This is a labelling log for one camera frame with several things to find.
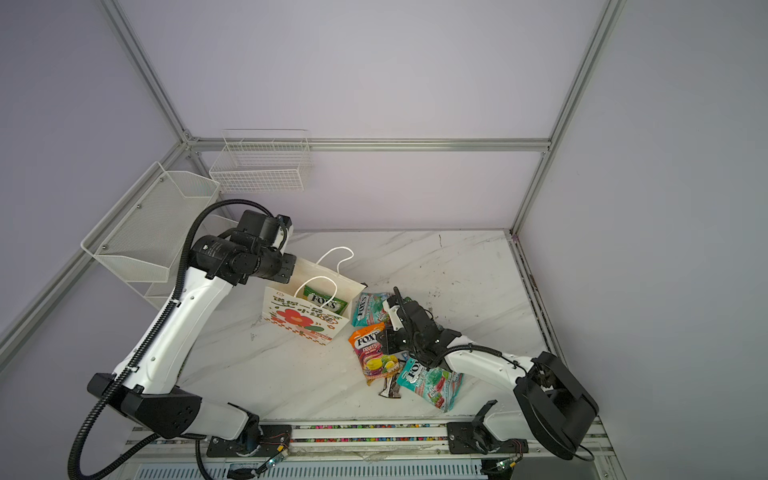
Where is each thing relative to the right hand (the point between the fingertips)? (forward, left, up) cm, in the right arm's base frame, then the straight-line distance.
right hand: (374, 337), depth 82 cm
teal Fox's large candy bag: (-11, -19, -7) cm, 23 cm away
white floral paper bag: (+1, +22, +15) cm, 26 cm away
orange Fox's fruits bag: (-3, +2, -2) cm, 4 cm away
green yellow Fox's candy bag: (+9, +15, +4) cm, 18 cm away
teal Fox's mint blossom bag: (+12, +3, -6) cm, 14 cm away
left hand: (+8, +22, +21) cm, 31 cm away
